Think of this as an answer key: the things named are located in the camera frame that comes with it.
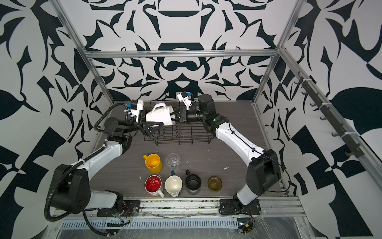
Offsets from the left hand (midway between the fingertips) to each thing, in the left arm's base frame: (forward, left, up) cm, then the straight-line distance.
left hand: (162, 115), depth 65 cm
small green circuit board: (-38, -36, -37) cm, 64 cm away
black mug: (-18, -13, -36) cm, 43 cm away
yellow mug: (-6, +10, -35) cm, 37 cm away
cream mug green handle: (-19, -2, -35) cm, 40 cm away
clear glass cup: (-5, -1, -36) cm, 36 cm away
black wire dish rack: (+13, -5, -35) cm, 37 cm away
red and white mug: (-18, +9, -36) cm, 41 cm away
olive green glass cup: (-19, -24, -36) cm, 47 cm away
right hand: (+1, -2, -2) cm, 3 cm away
